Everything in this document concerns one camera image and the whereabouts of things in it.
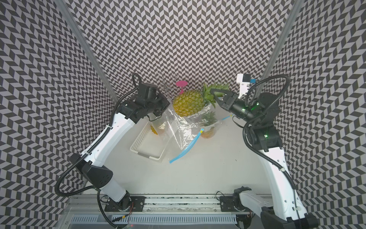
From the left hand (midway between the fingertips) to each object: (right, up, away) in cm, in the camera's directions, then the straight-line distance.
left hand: (171, 103), depth 73 cm
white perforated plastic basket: (-18, -25, +21) cm, 37 cm away
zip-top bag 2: (+27, -10, +11) cm, 31 cm away
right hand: (+17, +1, -21) cm, 27 cm away
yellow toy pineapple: (-10, -14, +3) cm, 18 cm away
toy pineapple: (+20, -11, +10) cm, 25 cm away
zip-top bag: (+4, -14, -3) cm, 15 cm away
